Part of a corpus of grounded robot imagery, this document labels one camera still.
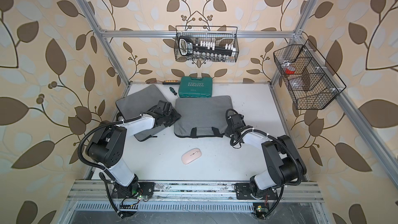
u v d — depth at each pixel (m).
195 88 1.12
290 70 0.81
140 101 1.04
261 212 0.70
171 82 1.20
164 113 0.76
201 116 0.97
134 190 0.66
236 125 0.74
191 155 0.84
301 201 0.75
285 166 0.44
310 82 0.81
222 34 0.91
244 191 0.72
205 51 0.85
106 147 0.47
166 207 0.71
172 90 1.16
